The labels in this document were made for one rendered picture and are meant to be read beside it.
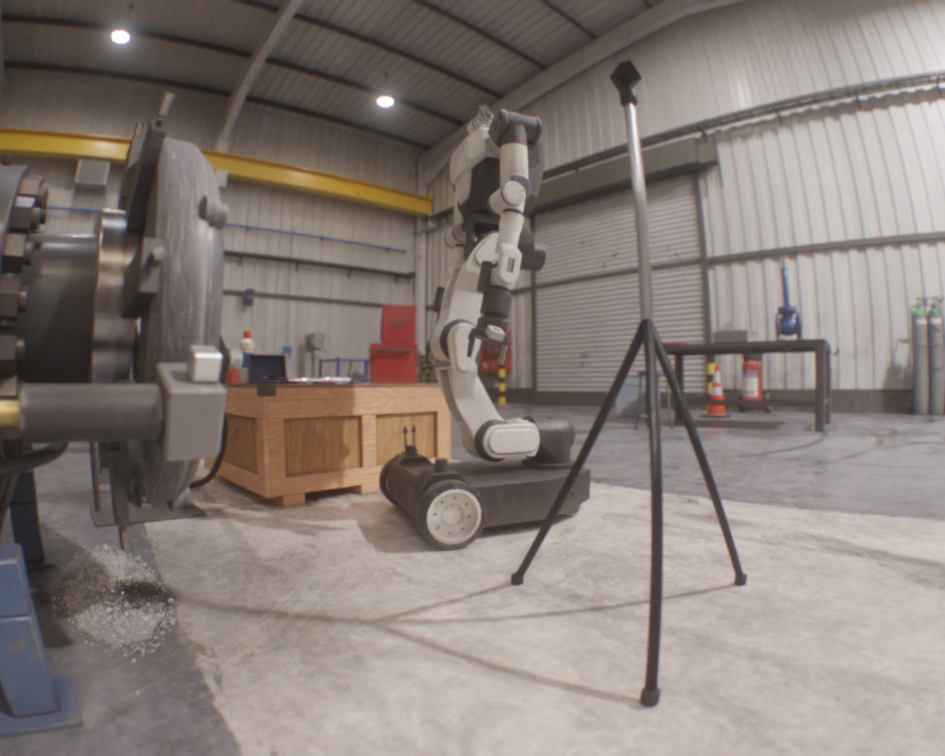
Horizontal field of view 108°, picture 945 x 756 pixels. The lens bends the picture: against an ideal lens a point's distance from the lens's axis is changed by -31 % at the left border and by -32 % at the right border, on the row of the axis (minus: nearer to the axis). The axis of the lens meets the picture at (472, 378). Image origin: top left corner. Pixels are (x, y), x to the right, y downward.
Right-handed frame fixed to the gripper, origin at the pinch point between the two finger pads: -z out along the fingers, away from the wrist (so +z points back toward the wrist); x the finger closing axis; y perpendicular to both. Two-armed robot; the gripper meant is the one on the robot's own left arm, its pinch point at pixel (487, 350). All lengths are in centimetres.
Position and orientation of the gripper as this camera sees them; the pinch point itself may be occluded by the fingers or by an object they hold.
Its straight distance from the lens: 148.1
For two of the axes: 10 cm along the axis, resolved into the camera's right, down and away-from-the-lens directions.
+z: 1.8, -9.8, 0.8
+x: -9.1, -2.0, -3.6
